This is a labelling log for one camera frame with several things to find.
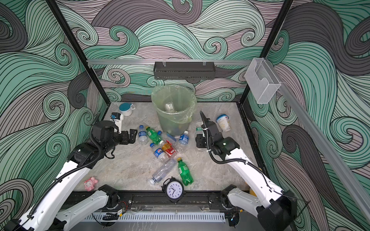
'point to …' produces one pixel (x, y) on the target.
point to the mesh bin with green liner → (175, 105)
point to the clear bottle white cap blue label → (183, 140)
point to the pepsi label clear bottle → (161, 155)
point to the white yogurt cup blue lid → (223, 121)
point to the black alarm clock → (174, 188)
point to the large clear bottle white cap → (163, 172)
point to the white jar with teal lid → (126, 109)
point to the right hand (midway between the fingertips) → (200, 138)
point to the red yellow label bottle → (168, 147)
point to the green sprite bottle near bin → (153, 135)
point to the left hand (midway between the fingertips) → (129, 129)
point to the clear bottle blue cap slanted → (166, 136)
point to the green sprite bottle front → (187, 176)
